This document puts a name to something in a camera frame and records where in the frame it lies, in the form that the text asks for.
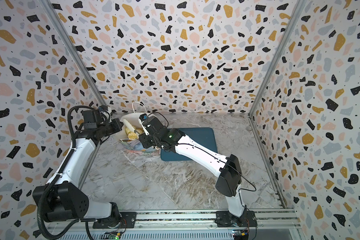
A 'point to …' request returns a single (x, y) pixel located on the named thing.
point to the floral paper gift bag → (133, 118)
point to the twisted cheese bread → (131, 135)
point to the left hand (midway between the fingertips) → (122, 120)
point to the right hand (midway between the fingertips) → (139, 134)
